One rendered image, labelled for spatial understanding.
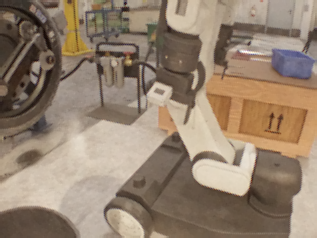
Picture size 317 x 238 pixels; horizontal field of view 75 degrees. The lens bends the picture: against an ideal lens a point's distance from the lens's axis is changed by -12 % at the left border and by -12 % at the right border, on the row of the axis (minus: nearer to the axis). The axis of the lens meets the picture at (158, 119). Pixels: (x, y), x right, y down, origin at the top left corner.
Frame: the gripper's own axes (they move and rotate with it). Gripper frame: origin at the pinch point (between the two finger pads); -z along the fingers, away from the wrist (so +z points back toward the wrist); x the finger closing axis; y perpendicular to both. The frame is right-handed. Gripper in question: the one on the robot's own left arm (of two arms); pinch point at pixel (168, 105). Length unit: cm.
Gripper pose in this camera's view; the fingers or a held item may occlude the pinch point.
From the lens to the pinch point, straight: 60.3
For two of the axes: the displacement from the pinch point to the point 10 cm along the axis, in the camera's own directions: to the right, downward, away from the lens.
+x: -8.8, -3.7, 3.0
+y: -4.4, 4.0, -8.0
